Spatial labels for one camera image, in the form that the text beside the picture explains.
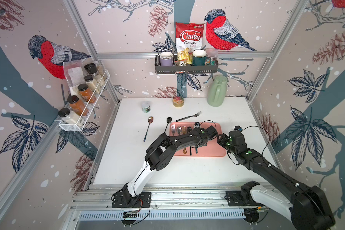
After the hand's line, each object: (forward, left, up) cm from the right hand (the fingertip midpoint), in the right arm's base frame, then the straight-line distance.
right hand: (219, 135), depth 86 cm
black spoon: (+10, +18, -8) cm, 22 cm away
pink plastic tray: (-4, +2, -11) cm, 12 cm away
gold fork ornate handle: (+9, +21, -10) cm, 25 cm away
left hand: (+1, +9, -8) cm, 13 cm away
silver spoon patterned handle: (+9, +25, -9) cm, 28 cm away
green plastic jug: (+32, -1, +8) cm, 33 cm away
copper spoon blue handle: (+17, +48, -10) cm, 51 cm away
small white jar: (+28, +52, -5) cm, 59 cm away
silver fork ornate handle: (+11, +29, -8) cm, 32 cm away
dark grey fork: (+24, +12, -10) cm, 29 cm away
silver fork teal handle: (-6, +13, -10) cm, 17 cm away
